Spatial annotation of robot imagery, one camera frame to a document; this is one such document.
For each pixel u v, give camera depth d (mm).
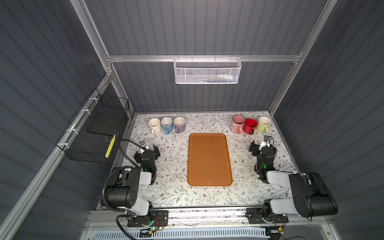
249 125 1084
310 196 440
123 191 450
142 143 785
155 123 1069
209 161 963
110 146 682
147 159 692
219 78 917
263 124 1011
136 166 684
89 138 725
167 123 1043
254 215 737
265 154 689
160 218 728
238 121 1043
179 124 1079
